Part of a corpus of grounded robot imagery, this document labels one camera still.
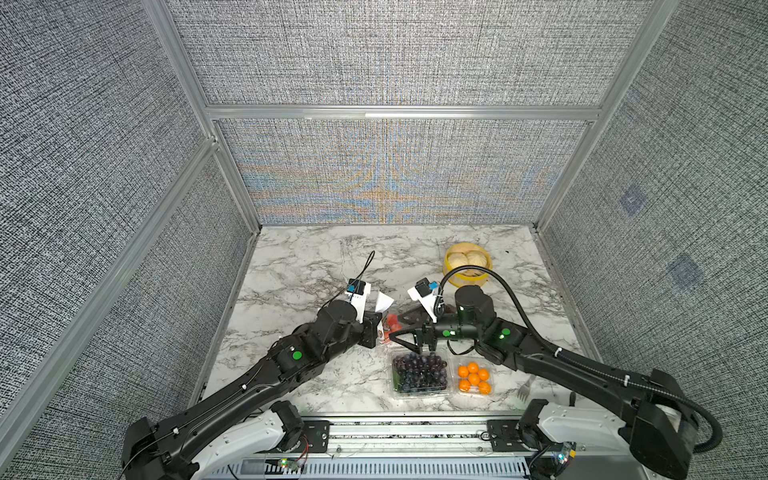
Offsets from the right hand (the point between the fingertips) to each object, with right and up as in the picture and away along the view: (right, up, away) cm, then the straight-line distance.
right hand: (396, 322), depth 68 cm
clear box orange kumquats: (+22, -18, +13) cm, 31 cm away
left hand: (-2, +1, +3) cm, 4 cm away
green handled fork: (+35, -21, +12) cm, 42 cm away
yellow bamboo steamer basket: (+25, +8, +32) cm, 41 cm away
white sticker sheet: (-3, +4, +3) cm, 6 cm away
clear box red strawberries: (-1, 0, -1) cm, 2 cm away
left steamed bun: (+22, +14, +32) cm, 41 cm away
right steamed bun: (+29, +14, +35) cm, 48 cm away
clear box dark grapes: (+7, -16, +9) cm, 20 cm away
